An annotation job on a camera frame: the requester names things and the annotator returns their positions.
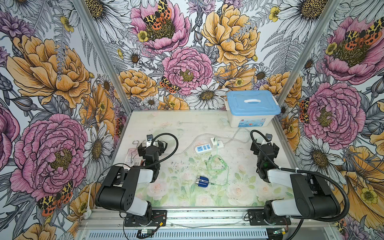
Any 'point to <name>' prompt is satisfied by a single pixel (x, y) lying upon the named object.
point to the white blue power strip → (202, 148)
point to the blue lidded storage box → (251, 108)
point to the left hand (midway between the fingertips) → (150, 145)
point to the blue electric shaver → (202, 181)
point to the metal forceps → (135, 142)
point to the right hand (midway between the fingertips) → (263, 144)
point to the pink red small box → (132, 157)
